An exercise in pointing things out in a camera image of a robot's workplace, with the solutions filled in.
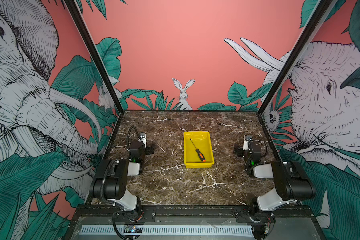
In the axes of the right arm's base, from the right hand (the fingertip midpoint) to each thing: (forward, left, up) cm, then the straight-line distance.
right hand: (242, 140), depth 94 cm
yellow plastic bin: (+7, +25, -10) cm, 27 cm away
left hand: (0, +62, +1) cm, 62 cm away
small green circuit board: (-47, +61, -7) cm, 77 cm away
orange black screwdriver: (-8, +26, -5) cm, 28 cm away
